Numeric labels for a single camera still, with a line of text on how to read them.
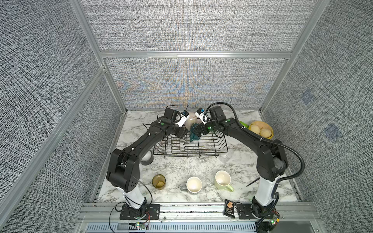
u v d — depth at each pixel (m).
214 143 0.98
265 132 1.00
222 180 0.83
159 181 0.82
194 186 0.81
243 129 0.59
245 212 0.73
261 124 1.06
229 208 0.73
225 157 0.92
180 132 0.77
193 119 0.97
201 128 0.78
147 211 0.73
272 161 0.50
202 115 0.79
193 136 0.95
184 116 0.76
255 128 1.03
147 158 0.91
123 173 0.45
